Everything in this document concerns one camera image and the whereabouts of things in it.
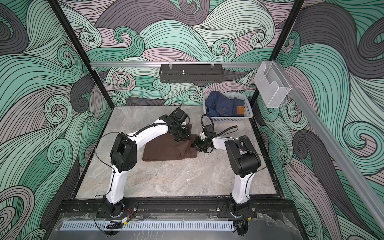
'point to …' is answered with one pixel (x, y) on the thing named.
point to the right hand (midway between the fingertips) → (191, 146)
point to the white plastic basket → (248, 113)
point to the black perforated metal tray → (191, 74)
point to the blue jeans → (217, 104)
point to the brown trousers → (167, 146)
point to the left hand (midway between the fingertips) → (192, 137)
